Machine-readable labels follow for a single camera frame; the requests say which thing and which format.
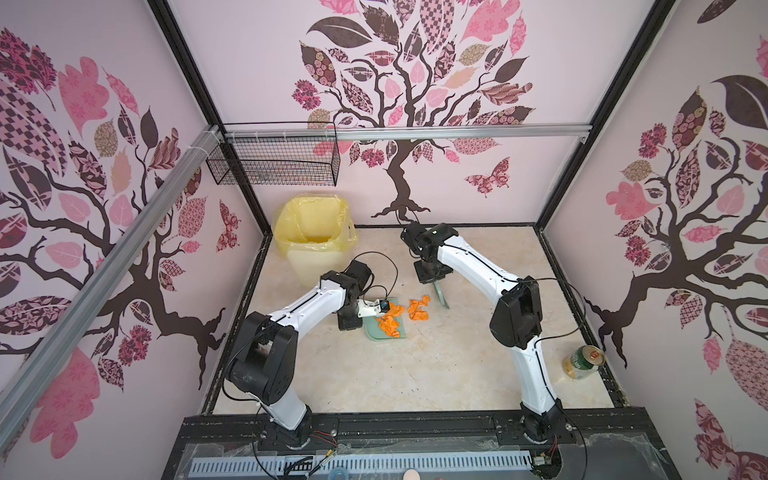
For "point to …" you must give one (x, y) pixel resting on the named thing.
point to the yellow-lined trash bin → (316, 231)
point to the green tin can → (583, 362)
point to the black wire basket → (276, 154)
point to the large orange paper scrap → (414, 311)
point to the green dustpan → (373, 330)
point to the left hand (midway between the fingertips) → (347, 319)
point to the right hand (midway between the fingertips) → (432, 273)
